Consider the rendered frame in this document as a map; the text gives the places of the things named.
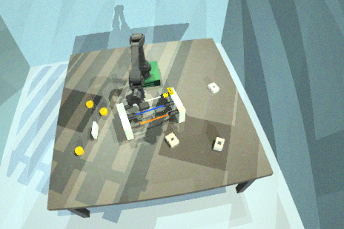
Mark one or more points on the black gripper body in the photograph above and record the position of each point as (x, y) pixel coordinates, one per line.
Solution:
(144, 104)

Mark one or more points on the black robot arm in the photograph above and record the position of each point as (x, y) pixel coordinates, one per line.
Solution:
(140, 68)

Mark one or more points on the yellow flat disc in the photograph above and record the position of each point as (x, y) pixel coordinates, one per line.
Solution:
(90, 104)
(79, 151)
(103, 111)

